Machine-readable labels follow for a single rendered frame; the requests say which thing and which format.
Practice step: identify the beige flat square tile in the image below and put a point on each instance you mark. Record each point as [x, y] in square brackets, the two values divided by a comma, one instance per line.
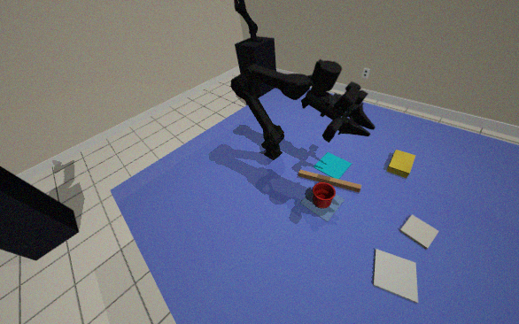
[419, 231]

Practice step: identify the yellow cube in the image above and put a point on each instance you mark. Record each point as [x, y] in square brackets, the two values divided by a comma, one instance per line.
[401, 163]

